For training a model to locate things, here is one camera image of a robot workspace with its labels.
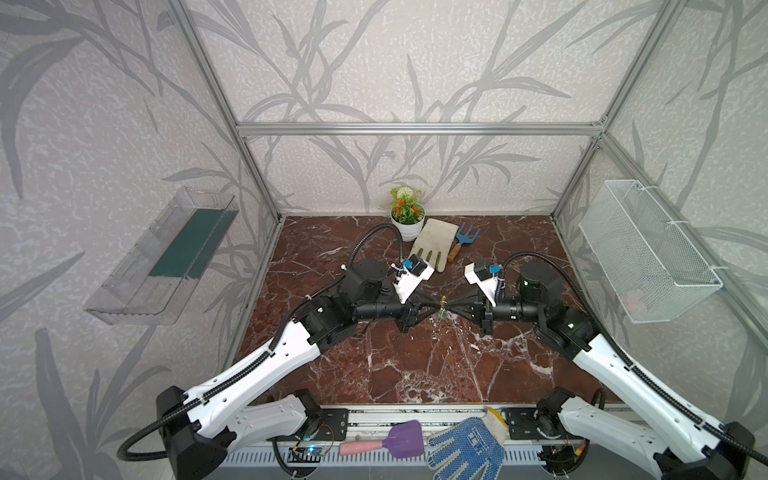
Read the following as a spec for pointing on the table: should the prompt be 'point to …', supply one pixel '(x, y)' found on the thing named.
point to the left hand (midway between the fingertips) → (438, 298)
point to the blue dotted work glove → (480, 441)
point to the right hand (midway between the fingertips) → (449, 297)
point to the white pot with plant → (407, 213)
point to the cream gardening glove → (433, 236)
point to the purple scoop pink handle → (404, 440)
